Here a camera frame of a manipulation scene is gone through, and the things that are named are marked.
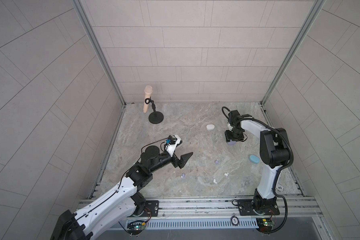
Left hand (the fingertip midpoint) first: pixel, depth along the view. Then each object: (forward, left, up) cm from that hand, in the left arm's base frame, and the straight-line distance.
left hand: (189, 148), depth 69 cm
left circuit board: (-29, +24, -19) cm, 42 cm away
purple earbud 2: (-6, +3, -21) cm, 22 cm away
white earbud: (-5, -21, -21) cm, 30 cm away
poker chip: (-12, -48, -21) cm, 54 cm away
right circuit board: (-28, -35, -21) cm, 49 cm away
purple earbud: (+2, -16, -21) cm, 27 cm away
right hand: (+17, -27, -22) cm, 39 cm away
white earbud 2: (-9, -14, -21) cm, 27 cm away
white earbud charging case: (+26, -15, -21) cm, 37 cm away
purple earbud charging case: (+13, -26, -17) cm, 34 cm away
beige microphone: (+34, +24, +5) cm, 42 cm away
